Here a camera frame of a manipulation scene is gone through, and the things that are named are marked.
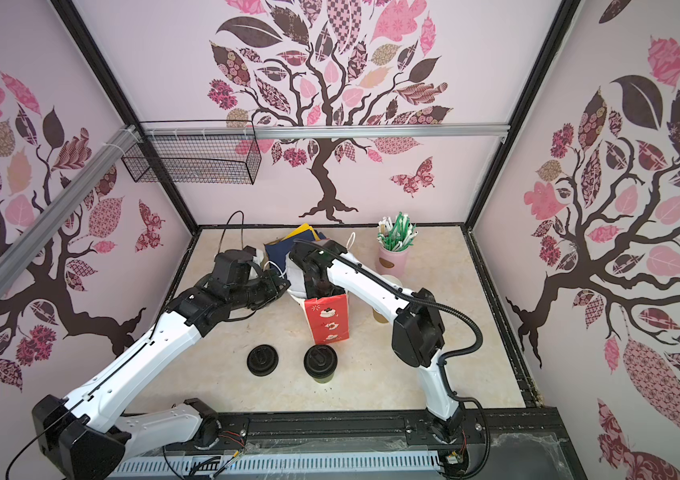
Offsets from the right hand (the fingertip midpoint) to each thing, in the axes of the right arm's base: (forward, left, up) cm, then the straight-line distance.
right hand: (322, 297), depth 84 cm
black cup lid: (-18, 0, -2) cm, 18 cm away
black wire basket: (+43, +42, +22) cm, 64 cm away
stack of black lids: (-14, +17, -10) cm, 25 cm away
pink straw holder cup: (+15, -22, -3) cm, 27 cm away
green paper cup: (-20, -1, -11) cm, 23 cm away
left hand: (-3, +7, +10) cm, 13 cm away
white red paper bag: (-9, -3, +5) cm, 11 cm away
